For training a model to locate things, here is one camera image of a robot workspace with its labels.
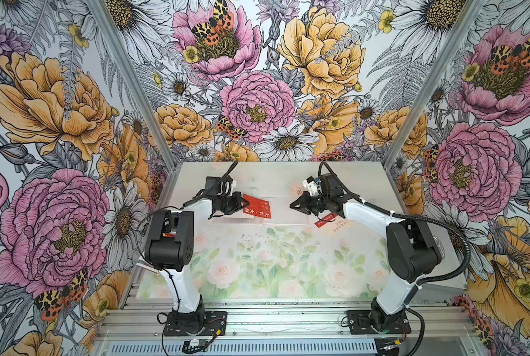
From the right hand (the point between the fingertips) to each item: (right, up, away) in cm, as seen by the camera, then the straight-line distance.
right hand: (291, 209), depth 89 cm
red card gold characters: (-14, 0, +12) cm, 19 cm away
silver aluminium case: (+50, -16, -16) cm, 55 cm away
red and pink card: (+16, -6, +11) cm, 20 cm away
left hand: (-17, 0, +7) cm, 19 cm away
